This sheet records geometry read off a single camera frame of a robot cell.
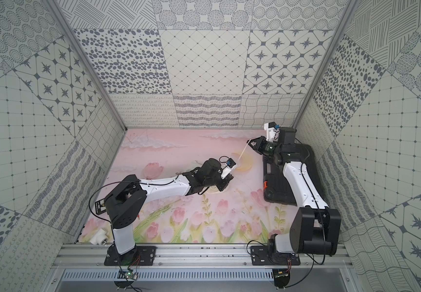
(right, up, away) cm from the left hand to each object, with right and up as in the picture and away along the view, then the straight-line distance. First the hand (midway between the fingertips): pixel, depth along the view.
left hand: (231, 174), depth 87 cm
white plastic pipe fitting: (-57, -26, -10) cm, 64 cm away
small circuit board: (-42, -37, -16) cm, 58 cm away
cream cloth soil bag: (-9, -7, -3) cm, 12 cm away
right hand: (+8, +16, -6) cm, 18 cm away
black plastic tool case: (+22, -6, 0) cm, 23 cm away
